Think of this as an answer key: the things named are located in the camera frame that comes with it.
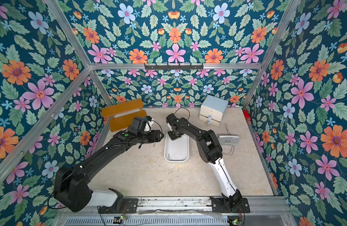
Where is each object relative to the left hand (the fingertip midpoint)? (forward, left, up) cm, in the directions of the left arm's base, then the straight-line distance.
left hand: (160, 134), depth 82 cm
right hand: (+10, -8, -18) cm, 22 cm away
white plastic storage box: (-3, -9, -17) cm, 20 cm away
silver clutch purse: (-1, -43, -11) cm, 45 cm away
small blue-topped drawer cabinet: (+21, -36, -5) cm, 42 cm away
